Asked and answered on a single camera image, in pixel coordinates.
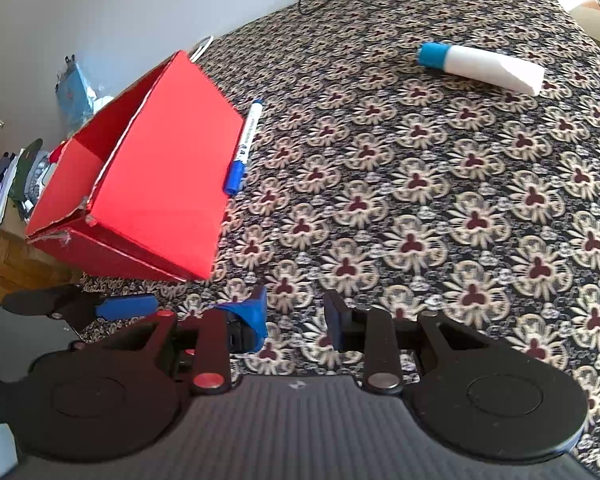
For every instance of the blue plastic bag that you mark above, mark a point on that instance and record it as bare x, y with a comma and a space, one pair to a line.
75, 92

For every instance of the dark green cloth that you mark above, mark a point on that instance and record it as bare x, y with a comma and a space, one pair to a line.
26, 170

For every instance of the red cardboard box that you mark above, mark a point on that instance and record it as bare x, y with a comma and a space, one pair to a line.
170, 170

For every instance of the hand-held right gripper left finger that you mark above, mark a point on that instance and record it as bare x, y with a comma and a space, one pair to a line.
252, 317

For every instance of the white tube with blue cap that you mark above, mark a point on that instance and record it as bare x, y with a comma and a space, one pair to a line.
485, 65

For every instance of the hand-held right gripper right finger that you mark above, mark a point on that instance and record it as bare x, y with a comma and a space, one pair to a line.
337, 327

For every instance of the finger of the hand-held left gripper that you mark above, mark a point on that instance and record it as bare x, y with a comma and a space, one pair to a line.
125, 306
40, 300

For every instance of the white marker with blue cap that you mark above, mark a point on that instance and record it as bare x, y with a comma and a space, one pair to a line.
245, 140

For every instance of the floral patterned tablecloth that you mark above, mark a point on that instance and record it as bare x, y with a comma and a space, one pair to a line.
430, 185

